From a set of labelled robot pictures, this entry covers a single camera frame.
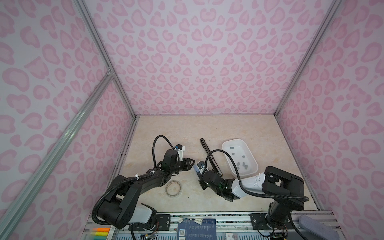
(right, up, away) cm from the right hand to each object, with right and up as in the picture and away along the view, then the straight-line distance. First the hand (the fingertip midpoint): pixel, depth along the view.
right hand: (199, 172), depth 86 cm
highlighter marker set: (-48, -25, -14) cm, 56 cm away
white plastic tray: (+29, +4, +8) cm, 31 cm away
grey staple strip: (+29, +2, +7) cm, 30 cm away
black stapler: (+8, +5, +7) cm, 12 cm away
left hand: (-3, +7, +1) cm, 7 cm away
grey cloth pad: (+57, -21, -18) cm, 63 cm away
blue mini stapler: (-1, +4, -9) cm, 10 cm away
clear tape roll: (-15, -9, -1) cm, 17 cm away
